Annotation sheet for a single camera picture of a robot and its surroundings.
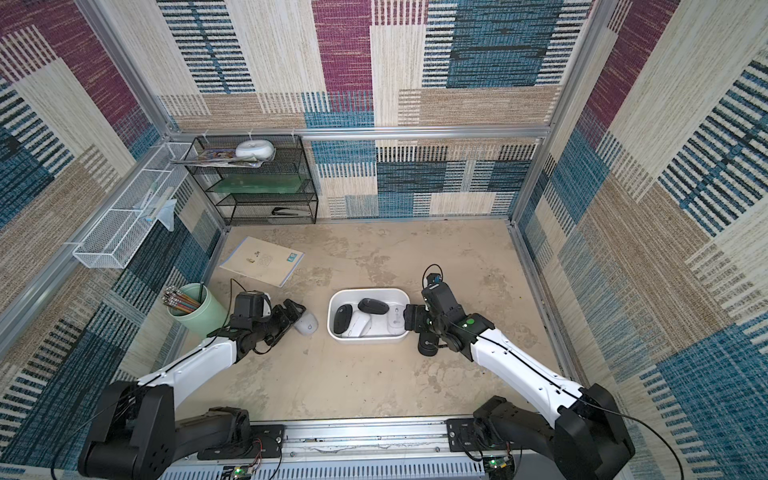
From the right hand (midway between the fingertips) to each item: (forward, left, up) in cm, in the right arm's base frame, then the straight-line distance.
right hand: (416, 310), depth 84 cm
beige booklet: (+26, +52, -10) cm, 59 cm away
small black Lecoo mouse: (-6, -3, -9) cm, 11 cm away
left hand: (+2, +34, -5) cm, 35 cm away
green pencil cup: (-2, +57, +1) cm, 57 cm away
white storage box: (-1, +11, -11) cm, 16 cm away
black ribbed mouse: (+6, +13, -8) cm, 16 cm away
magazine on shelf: (+39, +58, +24) cm, 74 cm away
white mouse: (0, +16, -9) cm, 18 cm away
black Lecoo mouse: (+2, +22, -7) cm, 23 cm away
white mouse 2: (+1, +6, -8) cm, 10 cm away
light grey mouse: (+1, +32, -9) cm, 34 cm away
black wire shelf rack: (+43, +51, +12) cm, 68 cm away
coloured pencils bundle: (+1, +64, +7) cm, 64 cm away
